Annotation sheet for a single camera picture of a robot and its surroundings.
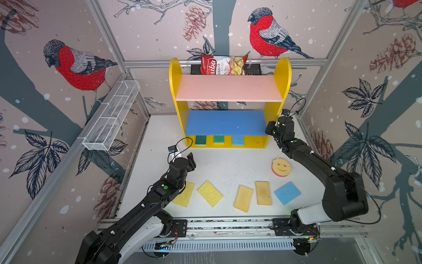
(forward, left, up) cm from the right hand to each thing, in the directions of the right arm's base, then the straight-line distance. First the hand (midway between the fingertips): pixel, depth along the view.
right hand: (270, 120), depth 88 cm
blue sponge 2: (-31, -8, -21) cm, 38 cm away
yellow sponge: (-37, +45, -20) cm, 62 cm away
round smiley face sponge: (-18, -7, -19) cm, 27 cm away
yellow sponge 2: (-34, +32, -21) cm, 51 cm away
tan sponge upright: (-32, +4, -21) cm, 39 cm away
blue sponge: (0, +16, -19) cm, 24 cm away
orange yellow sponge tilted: (-35, +15, -21) cm, 44 cm away
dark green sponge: (0, +40, -19) cm, 45 cm away
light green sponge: (0, +28, -19) cm, 34 cm away
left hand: (-19, +42, -4) cm, 46 cm away
